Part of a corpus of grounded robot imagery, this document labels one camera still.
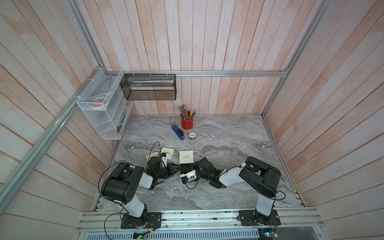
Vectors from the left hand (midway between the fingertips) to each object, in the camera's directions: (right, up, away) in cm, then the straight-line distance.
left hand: (180, 169), depth 90 cm
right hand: (+4, +3, +1) cm, 5 cm away
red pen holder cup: (+4, +28, +18) cm, 33 cm away
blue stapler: (-2, +22, +14) cm, 27 cm away
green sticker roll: (+7, +20, +15) cm, 26 cm away
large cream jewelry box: (+3, +7, +3) cm, 8 cm away
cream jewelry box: (-8, +10, +6) cm, 13 cm away
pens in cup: (+1, +38, +11) cm, 40 cm away
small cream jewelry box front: (-21, +7, +5) cm, 23 cm away
